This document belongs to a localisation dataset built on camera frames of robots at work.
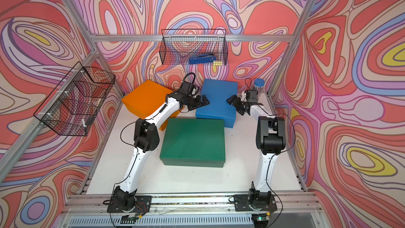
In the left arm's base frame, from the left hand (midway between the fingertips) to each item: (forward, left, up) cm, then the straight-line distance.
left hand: (207, 104), depth 98 cm
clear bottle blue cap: (+12, -34, +7) cm, 36 cm away
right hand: (+2, -16, -4) cm, 17 cm away
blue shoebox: (+18, -8, -7) cm, 21 cm away
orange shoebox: (+15, +45, -11) cm, 49 cm away
